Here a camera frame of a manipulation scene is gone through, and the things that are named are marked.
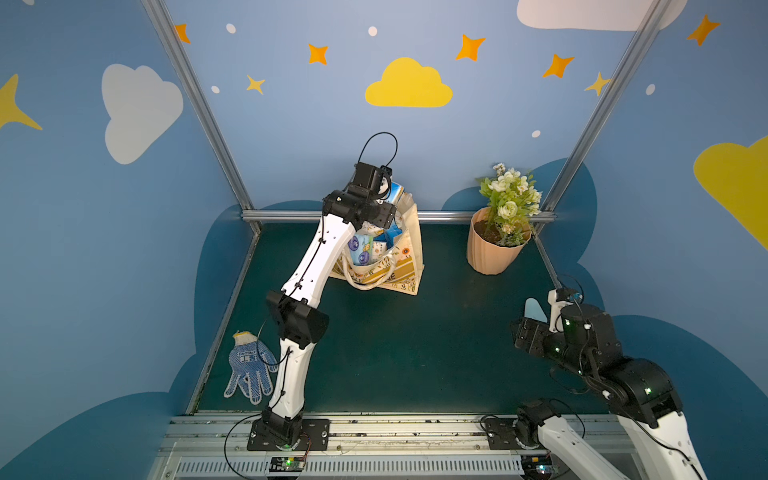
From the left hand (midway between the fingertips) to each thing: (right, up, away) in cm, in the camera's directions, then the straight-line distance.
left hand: (384, 204), depth 84 cm
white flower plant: (+39, +2, +6) cm, 40 cm away
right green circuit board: (+37, -66, -13) cm, 76 cm away
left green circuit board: (-23, -65, -13) cm, 70 cm away
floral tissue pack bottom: (+2, -8, +8) cm, 11 cm away
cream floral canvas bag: (+6, -18, +10) cm, 22 cm away
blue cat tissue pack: (-7, -13, +2) cm, 15 cm away
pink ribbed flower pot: (+33, -14, +15) cm, 39 cm away
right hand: (+34, -30, -16) cm, 48 cm away
